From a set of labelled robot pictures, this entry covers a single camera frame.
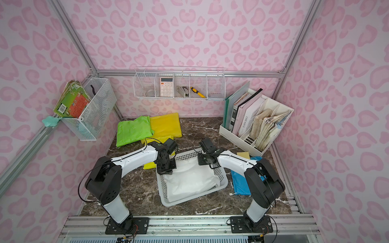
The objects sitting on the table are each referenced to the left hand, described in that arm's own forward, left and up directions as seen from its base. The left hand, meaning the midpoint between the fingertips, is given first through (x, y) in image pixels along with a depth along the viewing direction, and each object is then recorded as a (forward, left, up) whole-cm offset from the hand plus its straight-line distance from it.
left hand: (174, 169), depth 88 cm
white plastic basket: (+7, -5, +5) cm, 10 cm away
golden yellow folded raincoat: (+36, +10, -3) cm, 38 cm away
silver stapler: (+46, -3, +22) cm, 51 cm away
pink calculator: (+43, +6, +26) cm, 51 cm away
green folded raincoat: (+30, +36, -2) cm, 47 cm away
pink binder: (+26, -42, +18) cm, 53 cm away
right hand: (+6, -15, +1) cm, 16 cm away
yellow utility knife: (+43, -13, +23) cm, 50 cm away
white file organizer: (+21, -54, +22) cm, 62 cm away
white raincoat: (-6, -10, +1) cm, 11 cm away
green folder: (+30, -32, +25) cm, 50 cm away
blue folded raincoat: (-8, -37, -2) cm, 38 cm away
